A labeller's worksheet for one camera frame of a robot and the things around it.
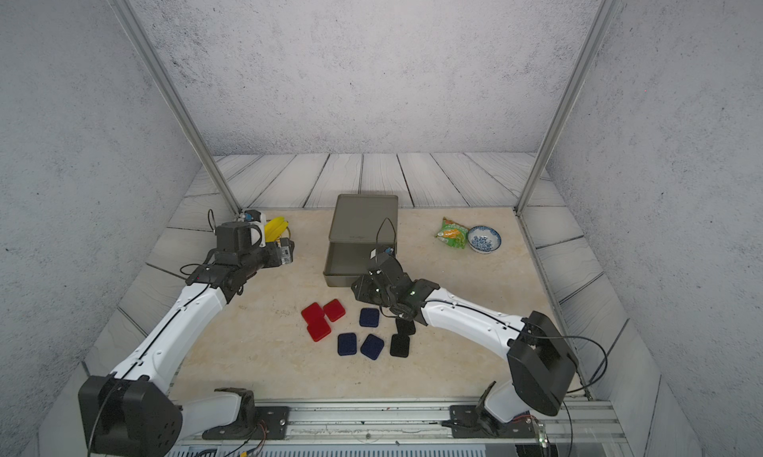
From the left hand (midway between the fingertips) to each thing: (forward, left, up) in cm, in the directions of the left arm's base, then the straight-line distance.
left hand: (283, 243), depth 82 cm
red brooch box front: (-15, -8, -22) cm, 28 cm away
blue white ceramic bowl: (+17, -64, -21) cm, 69 cm away
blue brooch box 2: (-20, -17, -20) cm, 33 cm away
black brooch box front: (-20, -31, -22) cm, 43 cm away
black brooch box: (-16, -33, -20) cm, 42 cm away
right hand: (-12, -19, -5) cm, 23 cm away
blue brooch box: (-12, -23, -22) cm, 34 cm away
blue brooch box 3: (-21, -23, -22) cm, 38 cm away
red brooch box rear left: (-10, -5, -22) cm, 24 cm away
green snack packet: (+17, -52, -17) cm, 57 cm away
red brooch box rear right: (-9, -12, -21) cm, 26 cm away
